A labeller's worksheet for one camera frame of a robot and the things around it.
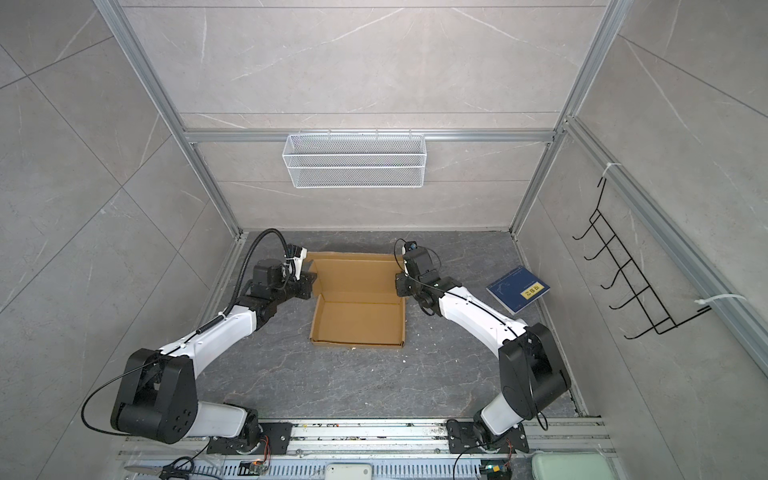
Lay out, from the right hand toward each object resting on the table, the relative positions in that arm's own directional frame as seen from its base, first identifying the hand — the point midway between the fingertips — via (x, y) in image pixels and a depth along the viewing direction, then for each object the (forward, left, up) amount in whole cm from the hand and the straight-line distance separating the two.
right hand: (403, 274), depth 89 cm
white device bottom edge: (-47, +15, -11) cm, 51 cm away
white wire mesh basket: (+37, +15, +16) cm, 43 cm away
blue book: (+2, -41, -14) cm, 43 cm away
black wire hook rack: (-14, -51, +17) cm, 56 cm away
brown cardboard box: (-1, +16, -13) cm, 20 cm away
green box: (-47, -39, -15) cm, 63 cm away
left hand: (+1, +26, +3) cm, 27 cm away
